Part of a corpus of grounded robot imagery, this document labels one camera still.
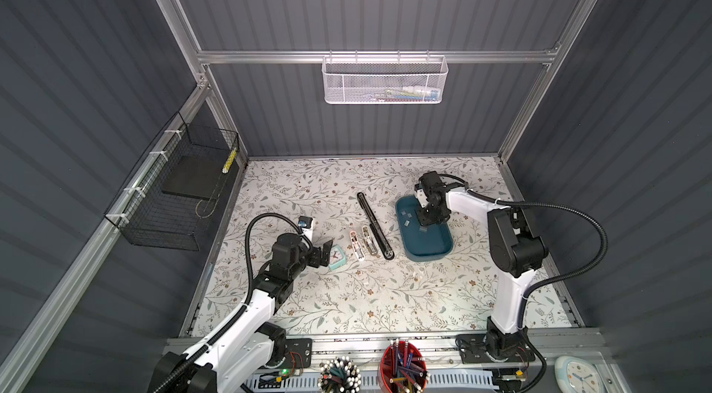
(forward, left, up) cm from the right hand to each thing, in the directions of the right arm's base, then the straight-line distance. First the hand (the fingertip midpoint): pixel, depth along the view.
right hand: (428, 219), depth 100 cm
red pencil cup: (-46, +14, +10) cm, 49 cm away
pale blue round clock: (-47, -30, +2) cm, 55 cm away
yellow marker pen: (+3, +63, +29) cm, 69 cm away
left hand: (-13, +38, +11) cm, 41 cm away
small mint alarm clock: (-16, +32, +2) cm, 36 cm away
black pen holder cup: (-48, +28, +15) cm, 58 cm away
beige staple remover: (-9, +22, +1) cm, 23 cm away
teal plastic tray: (-9, +4, 0) cm, 10 cm away
